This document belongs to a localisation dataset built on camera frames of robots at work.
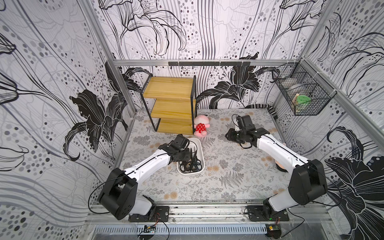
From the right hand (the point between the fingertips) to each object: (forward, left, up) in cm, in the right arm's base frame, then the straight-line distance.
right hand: (228, 133), depth 88 cm
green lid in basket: (+10, -38, +18) cm, 44 cm away
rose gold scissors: (-14, +20, -9) cm, 27 cm away
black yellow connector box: (-46, -18, -16) cm, 52 cm away
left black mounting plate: (-40, +37, -13) cm, 56 cm away
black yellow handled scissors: (-16, +24, -9) cm, 30 cm away
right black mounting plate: (-39, -10, -12) cm, 43 cm away
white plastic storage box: (-2, +19, -8) cm, 21 cm away
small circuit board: (-46, +42, -15) cm, 64 cm away
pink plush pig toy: (+14, +16, -7) cm, 23 cm away
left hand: (-12, +25, -7) cm, 28 cm away
